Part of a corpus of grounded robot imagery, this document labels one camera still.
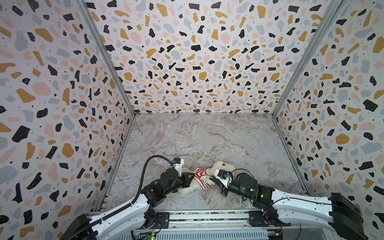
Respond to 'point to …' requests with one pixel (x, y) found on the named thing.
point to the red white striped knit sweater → (200, 175)
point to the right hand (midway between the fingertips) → (211, 175)
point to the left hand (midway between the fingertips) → (197, 173)
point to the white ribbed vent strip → (259, 235)
